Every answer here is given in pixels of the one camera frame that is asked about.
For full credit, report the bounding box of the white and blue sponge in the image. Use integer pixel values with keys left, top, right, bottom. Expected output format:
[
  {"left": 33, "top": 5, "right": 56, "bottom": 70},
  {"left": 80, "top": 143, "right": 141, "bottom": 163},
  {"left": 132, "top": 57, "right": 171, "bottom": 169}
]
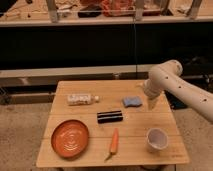
[{"left": 122, "top": 96, "right": 142, "bottom": 107}]

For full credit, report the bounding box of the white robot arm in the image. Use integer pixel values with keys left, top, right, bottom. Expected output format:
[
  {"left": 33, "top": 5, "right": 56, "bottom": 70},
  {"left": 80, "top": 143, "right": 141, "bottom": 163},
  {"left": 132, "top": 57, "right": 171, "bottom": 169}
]
[{"left": 143, "top": 60, "right": 213, "bottom": 124}]

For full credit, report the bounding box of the black rectangular case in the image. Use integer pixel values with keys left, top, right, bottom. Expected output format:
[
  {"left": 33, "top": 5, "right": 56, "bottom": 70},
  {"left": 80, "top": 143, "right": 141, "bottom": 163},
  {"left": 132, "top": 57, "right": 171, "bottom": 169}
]
[{"left": 97, "top": 111, "right": 123, "bottom": 124}]

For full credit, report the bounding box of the wooden table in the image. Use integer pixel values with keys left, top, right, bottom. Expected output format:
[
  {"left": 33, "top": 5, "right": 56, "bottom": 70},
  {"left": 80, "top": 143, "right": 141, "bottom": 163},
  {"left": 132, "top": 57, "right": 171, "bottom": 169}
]
[{"left": 36, "top": 80, "right": 189, "bottom": 168}]

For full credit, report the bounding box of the orange carrot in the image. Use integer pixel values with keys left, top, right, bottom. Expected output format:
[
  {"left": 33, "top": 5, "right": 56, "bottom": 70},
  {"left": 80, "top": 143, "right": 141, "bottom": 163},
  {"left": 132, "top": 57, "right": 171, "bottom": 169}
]
[{"left": 105, "top": 128, "right": 119, "bottom": 160}]

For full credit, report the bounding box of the clear plastic bottle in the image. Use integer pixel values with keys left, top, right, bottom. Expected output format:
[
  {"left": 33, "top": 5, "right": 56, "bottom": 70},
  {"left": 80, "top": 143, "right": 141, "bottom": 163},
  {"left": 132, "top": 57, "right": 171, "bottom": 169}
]
[{"left": 67, "top": 94, "right": 100, "bottom": 106}]

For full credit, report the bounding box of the orange plate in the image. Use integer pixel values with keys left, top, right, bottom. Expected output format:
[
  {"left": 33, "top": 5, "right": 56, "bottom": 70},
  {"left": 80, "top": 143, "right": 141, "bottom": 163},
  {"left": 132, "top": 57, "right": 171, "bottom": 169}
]
[{"left": 51, "top": 120, "right": 89, "bottom": 158}]

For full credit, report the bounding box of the red cloth on shelf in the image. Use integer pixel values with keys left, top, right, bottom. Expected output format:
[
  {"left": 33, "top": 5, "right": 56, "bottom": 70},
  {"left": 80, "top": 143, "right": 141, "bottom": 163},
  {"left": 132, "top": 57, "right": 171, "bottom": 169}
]
[{"left": 101, "top": 0, "right": 134, "bottom": 17}]

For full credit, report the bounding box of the blue hanging cable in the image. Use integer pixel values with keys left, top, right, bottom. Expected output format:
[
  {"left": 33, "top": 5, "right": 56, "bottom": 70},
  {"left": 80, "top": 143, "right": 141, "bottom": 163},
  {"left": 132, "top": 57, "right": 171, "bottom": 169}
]
[{"left": 132, "top": 15, "right": 139, "bottom": 80}]

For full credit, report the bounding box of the grey metal bench rail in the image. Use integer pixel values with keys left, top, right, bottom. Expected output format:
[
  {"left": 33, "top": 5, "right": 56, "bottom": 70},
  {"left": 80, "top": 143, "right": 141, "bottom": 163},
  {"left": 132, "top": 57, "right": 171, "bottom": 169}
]
[{"left": 0, "top": 64, "right": 153, "bottom": 87}]

